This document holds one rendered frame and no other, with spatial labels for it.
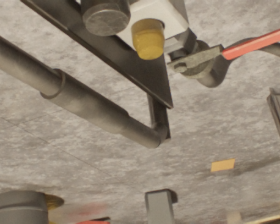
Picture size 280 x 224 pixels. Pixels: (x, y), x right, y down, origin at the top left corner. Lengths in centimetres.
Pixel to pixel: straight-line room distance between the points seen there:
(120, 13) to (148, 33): 9
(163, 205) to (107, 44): 240
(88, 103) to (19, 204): 219
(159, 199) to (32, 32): 179
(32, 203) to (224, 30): 159
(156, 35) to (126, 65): 6
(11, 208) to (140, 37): 217
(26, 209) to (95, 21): 223
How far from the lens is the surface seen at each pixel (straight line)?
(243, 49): 60
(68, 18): 49
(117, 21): 47
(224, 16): 140
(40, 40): 139
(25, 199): 267
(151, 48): 54
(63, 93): 45
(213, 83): 74
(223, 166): 269
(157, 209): 291
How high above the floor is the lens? 78
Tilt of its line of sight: 25 degrees down
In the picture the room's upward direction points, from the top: 172 degrees clockwise
